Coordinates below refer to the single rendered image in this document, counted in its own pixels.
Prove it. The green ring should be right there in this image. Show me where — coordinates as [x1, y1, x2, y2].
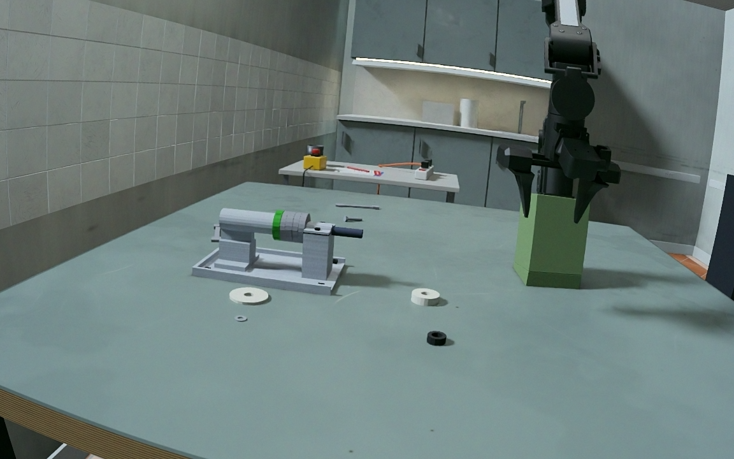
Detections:
[272, 210, 284, 241]

